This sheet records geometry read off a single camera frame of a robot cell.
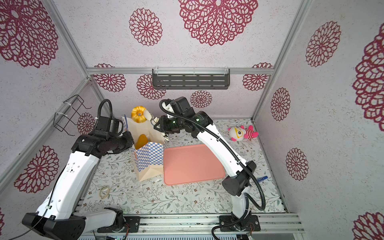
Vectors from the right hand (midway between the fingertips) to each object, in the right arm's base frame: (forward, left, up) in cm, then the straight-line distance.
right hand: (155, 124), depth 67 cm
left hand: (-3, +12, -10) cm, 16 cm away
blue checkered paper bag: (-5, +7, -21) cm, 23 cm away
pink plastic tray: (+1, -14, -37) cm, 39 cm away
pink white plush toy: (+22, -46, -31) cm, 60 cm away
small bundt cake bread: (+9, +11, -2) cm, 14 cm away
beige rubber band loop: (-19, +31, -36) cm, 51 cm away
